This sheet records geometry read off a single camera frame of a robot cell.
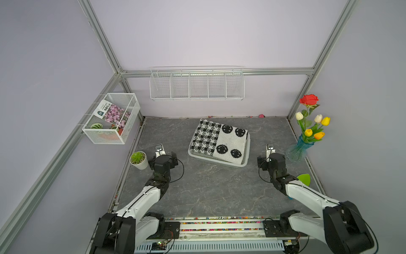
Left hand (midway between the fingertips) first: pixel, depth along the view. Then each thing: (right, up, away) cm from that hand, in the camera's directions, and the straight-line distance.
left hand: (165, 154), depth 86 cm
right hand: (+58, 0, +3) cm, 58 cm away
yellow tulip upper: (+82, +18, -9) cm, 85 cm away
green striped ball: (-27, +15, -15) cm, 34 cm away
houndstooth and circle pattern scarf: (+33, +6, +3) cm, 34 cm away
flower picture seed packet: (-22, +21, -11) cm, 33 cm away
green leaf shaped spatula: (+80, -14, +3) cm, 81 cm away
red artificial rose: (+75, +28, -8) cm, 81 cm away
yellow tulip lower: (+71, +12, -12) cm, 73 cm away
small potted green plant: (-16, -3, +3) cm, 16 cm away
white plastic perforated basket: (+27, -3, +1) cm, 27 cm away
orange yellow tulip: (+75, +11, -15) cm, 77 cm away
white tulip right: (+80, +19, -7) cm, 82 cm away
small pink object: (+66, +25, +38) cm, 80 cm away
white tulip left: (+72, +21, -3) cm, 75 cm away
